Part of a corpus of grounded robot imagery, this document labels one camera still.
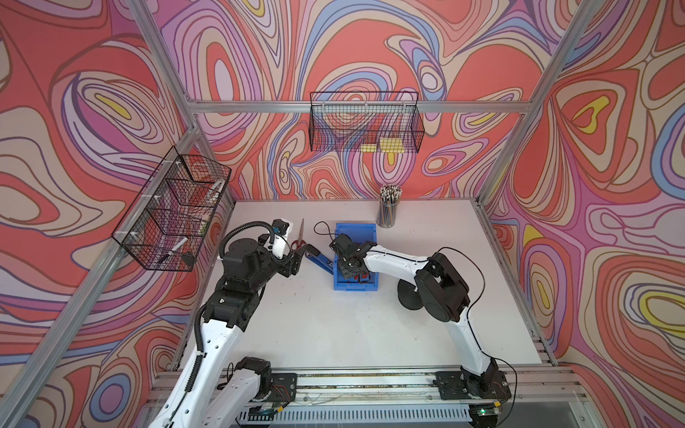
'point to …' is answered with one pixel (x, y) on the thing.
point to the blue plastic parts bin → (359, 234)
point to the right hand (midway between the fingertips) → (353, 272)
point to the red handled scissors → (296, 243)
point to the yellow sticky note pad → (392, 144)
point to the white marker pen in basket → (173, 250)
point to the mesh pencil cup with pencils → (388, 205)
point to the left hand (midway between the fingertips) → (295, 240)
